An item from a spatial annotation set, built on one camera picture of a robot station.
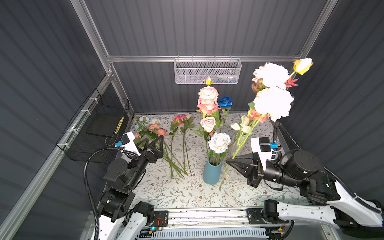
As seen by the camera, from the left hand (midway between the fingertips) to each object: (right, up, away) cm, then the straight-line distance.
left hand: (156, 138), depth 59 cm
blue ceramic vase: (+24, -16, +11) cm, 31 cm away
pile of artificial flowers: (+2, -12, +40) cm, 42 cm away
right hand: (+26, -7, -13) cm, 30 cm away
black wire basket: (-31, +1, +13) cm, 33 cm away
